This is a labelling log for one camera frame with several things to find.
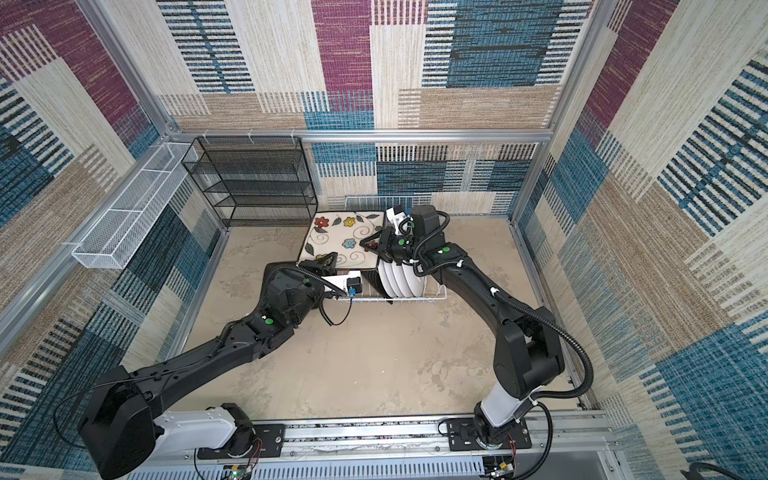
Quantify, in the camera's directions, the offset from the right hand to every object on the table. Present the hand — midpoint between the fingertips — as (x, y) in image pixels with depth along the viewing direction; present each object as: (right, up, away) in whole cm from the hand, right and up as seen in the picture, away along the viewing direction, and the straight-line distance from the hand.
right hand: (361, 249), depth 77 cm
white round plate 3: (+10, -9, +10) cm, 17 cm away
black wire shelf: (-41, +24, +31) cm, 57 cm away
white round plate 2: (+15, -10, +14) cm, 23 cm away
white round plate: (+18, -10, +16) cm, 26 cm away
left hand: (-8, +1, -2) cm, 8 cm away
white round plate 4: (+6, -8, +10) cm, 14 cm away
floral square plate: (-6, +4, +5) cm, 9 cm away
